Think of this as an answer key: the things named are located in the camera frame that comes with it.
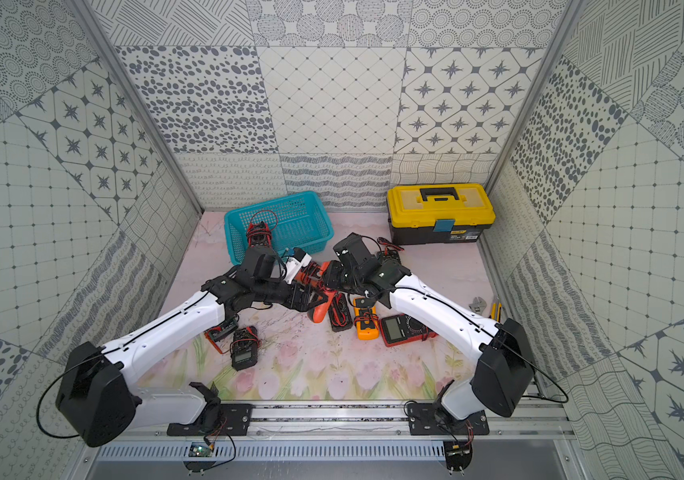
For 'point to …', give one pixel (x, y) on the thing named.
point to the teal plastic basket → (296, 221)
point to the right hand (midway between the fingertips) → (331, 278)
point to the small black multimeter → (244, 347)
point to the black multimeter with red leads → (339, 312)
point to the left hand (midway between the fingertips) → (318, 289)
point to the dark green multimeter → (390, 250)
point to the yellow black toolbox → (439, 213)
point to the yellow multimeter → (367, 322)
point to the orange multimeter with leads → (313, 274)
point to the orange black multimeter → (317, 313)
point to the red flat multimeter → (401, 328)
